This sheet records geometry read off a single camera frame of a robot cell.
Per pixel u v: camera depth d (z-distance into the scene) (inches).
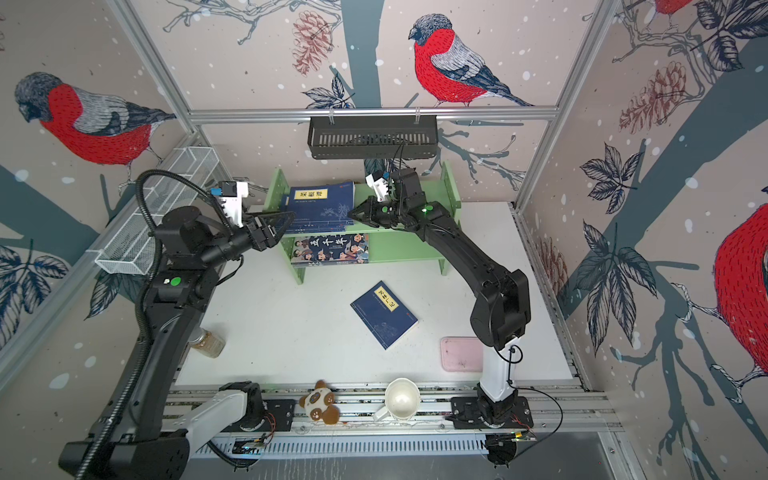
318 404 28.7
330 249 35.3
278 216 23.6
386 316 35.6
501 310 19.0
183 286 18.3
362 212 29.7
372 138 41.9
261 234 22.4
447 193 34.5
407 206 25.3
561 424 26.8
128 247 27.5
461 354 32.1
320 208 31.5
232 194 22.1
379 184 29.3
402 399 29.7
